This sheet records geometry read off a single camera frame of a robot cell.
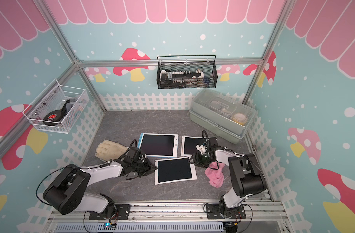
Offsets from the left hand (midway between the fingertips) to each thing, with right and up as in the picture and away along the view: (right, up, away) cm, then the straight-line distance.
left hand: (156, 171), depth 87 cm
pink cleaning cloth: (+35, -1, -3) cm, 35 cm away
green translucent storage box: (+43, +33, +3) cm, 54 cm away
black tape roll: (-47, +32, -17) cm, 59 cm away
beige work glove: (-33, +11, +10) cm, 36 cm away
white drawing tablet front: (+11, 0, +3) cm, 11 cm away
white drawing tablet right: (+20, +14, +13) cm, 28 cm away
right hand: (+21, +4, +3) cm, 22 cm away
